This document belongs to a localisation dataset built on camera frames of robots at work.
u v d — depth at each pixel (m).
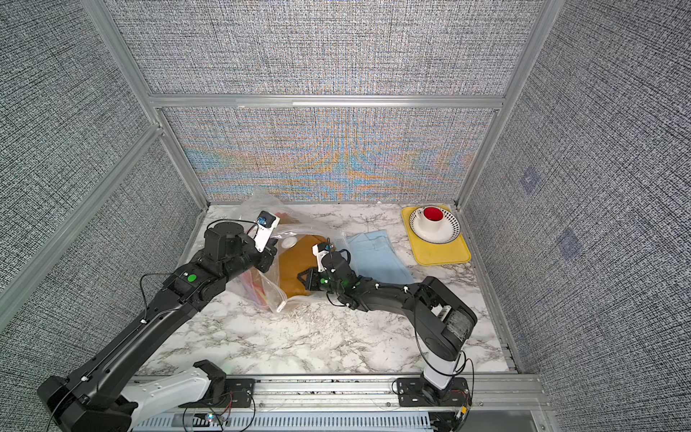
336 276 0.68
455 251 1.03
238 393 0.73
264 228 0.60
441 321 0.47
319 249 0.80
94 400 0.38
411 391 0.73
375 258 1.00
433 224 1.04
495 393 0.75
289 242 0.85
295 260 0.82
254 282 0.77
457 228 1.07
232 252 0.54
